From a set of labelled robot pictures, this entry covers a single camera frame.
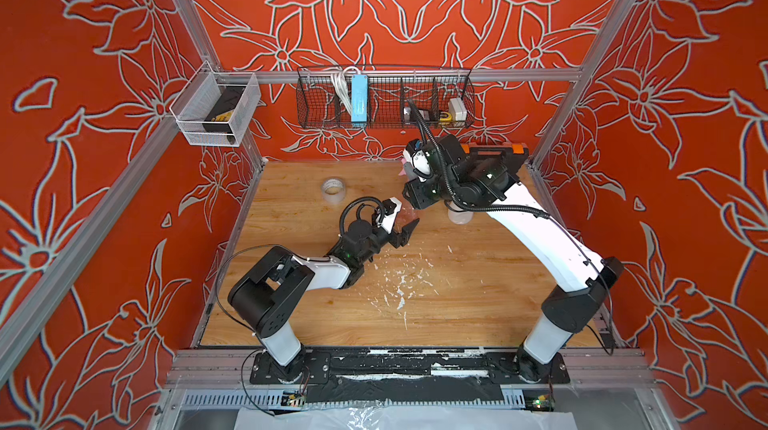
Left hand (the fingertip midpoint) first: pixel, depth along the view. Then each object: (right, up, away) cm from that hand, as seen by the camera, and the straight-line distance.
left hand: (408, 210), depth 82 cm
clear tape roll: (-26, +6, +28) cm, 38 cm away
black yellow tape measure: (+13, +30, +12) cm, 35 cm away
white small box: (+16, +31, +9) cm, 36 cm away
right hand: (-2, +6, -11) cm, 13 cm away
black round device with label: (+7, +31, +13) cm, 34 cm away
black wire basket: (-9, +38, +18) cm, 43 cm away
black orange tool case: (+37, +18, +15) cm, 44 cm away
